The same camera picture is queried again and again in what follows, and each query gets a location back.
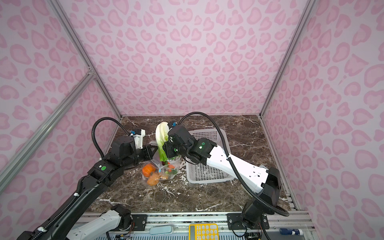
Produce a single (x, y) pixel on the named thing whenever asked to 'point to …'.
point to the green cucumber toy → (174, 172)
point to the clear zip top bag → (161, 167)
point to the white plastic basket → (201, 173)
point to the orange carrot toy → (171, 166)
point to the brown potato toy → (151, 180)
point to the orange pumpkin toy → (147, 169)
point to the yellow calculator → (203, 231)
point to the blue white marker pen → (293, 231)
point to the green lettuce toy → (161, 131)
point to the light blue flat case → (161, 230)
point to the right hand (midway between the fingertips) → (165, 146)
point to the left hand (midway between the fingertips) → (158, 145)
